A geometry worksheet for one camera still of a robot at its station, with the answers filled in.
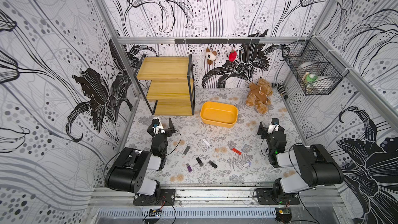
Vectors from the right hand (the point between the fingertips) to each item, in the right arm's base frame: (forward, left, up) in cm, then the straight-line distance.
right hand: (271, 121), depth 91 cm
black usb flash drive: (-22, +42, -7) cm, 48 cm away
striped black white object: (+35, -20, -9) cm, 41 cm away
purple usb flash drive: (-25, +48, -7) cm, 54 cm away
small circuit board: (-45, +64, -9) cm, 79 cm away
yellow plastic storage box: (+11, +30, -8) cm, 33 cm away
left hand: (-2, +63, +4) cm, 63 cm away
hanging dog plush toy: (+32, +35, +25) cm, 53 cm away
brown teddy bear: (+21, +2, 0) cm, 21 cm away
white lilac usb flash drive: (-22, +16, -8) cm, 29 cm away
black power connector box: (-45, +3, -10) cm, 46 cm away
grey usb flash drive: (-15, +50, -7) cm, 53 cm away
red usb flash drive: (-15, +21, -8) cm, 27 cm away
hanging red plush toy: (+33, +22, +24) cm, 46 cm away
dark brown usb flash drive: (-22, +35, -8) cm, 43 cm away
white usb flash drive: (-9, +39, -8) cm, 41 cm away
